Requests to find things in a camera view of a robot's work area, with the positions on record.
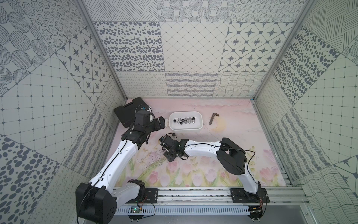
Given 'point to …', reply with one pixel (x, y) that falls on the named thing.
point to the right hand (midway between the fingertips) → (171, 153)
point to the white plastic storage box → (198, 125)
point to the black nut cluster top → (193, 118)
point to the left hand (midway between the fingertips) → (156, 118)
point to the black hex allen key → (212, 117)
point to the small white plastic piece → (167, 122)
